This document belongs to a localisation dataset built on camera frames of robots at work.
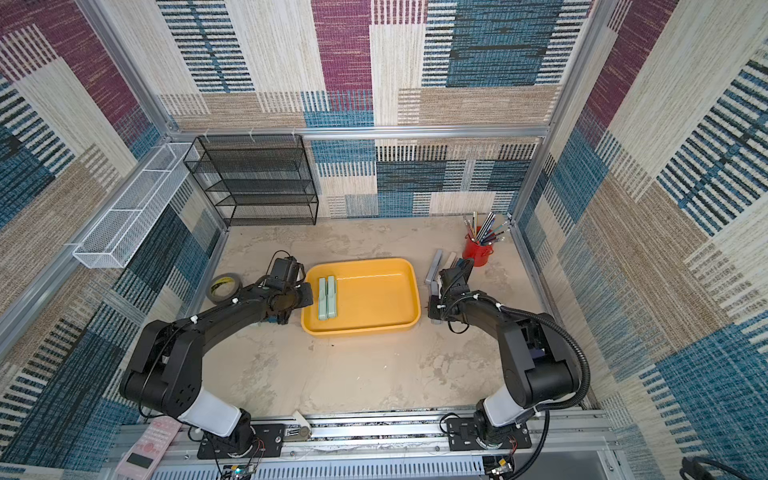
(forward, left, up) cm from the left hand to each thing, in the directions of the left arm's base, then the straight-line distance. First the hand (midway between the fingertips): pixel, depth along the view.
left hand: (310, 293), depth 94 cm
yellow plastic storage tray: (+3, -20, -6) cm, 21 cm away
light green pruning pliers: (0, -7, -2) cm, 7 cm away
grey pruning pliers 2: (+12, -40, -4) cm, 42 cm away
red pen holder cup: (+13, -54, +2) cm, 56 cm away
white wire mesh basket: (-3, +40, +28) cm, 49 cm away
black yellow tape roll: (+6, +31, -5) cm, 32 cm away
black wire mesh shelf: (+40, +23, +13) cm, 48 cm away
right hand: (-5, -40, -5) cm, 40 cm away
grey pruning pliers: (+2, -39, -2) cm, 39 cm away
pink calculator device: (-41, +33, -5) cm, 53 cm away
